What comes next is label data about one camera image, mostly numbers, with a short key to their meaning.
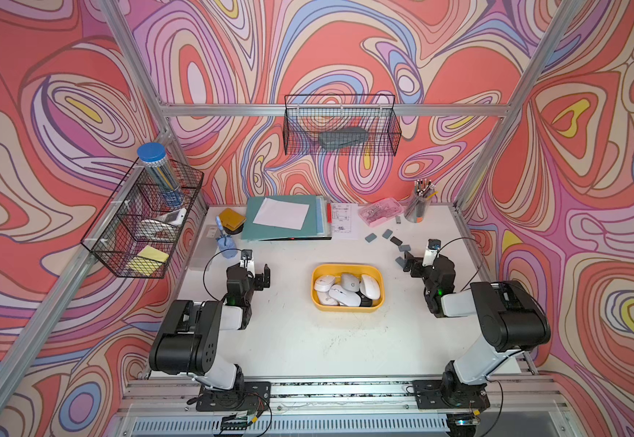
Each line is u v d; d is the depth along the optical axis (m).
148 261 0.64
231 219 1.08
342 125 0.85
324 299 0.89
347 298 0.88
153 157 0.70
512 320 0.47
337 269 0.94
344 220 1.15
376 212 1.18
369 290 0.89
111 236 0.65
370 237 1.09
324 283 0.91
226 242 0.97
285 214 1.15
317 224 1.11
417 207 1.10
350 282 0.88
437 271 0.75
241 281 0.72
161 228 0.71
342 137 0.88
